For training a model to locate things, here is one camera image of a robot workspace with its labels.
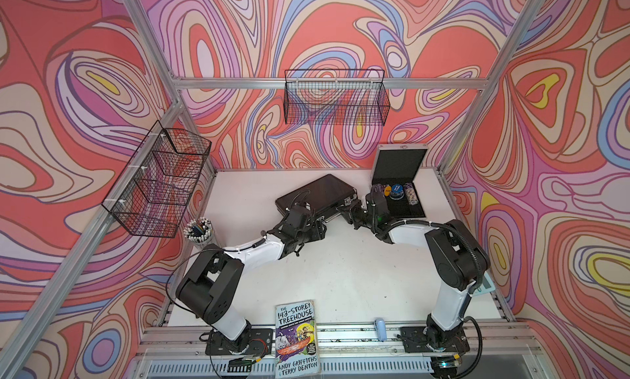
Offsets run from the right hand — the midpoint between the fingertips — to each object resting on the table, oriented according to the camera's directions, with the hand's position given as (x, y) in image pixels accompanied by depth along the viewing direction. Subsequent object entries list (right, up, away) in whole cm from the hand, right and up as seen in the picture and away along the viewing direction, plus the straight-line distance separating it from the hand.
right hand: (336, 212), depth 94 cm
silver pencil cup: (-48, -5, -12) cm, 50 cm away
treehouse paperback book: (-14, -38, -24) cm, 47 cm away
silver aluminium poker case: (+27, +18, +11) cm, 34 cm away
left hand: (-5, -6, -4) cm, 9 cm away
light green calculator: (+50, -24, -12) cm, 57 cm away
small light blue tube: (+12, -33, -20) cm, 41 cm away
